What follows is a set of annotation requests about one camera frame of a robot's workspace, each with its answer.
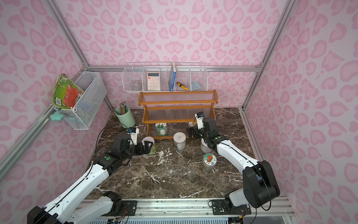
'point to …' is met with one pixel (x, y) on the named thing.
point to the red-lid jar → (209, 161)
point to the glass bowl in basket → (135, 87)
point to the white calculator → (153, 81)
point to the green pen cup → (125, 116)
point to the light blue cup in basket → (195, 85)
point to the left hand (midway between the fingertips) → (145, 140)
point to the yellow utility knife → (183, 87)
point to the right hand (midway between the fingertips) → (192, 126)
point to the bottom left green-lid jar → (161, 128)
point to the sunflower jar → (190, 123)
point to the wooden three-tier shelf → (167, 114)
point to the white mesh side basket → (80, 116)
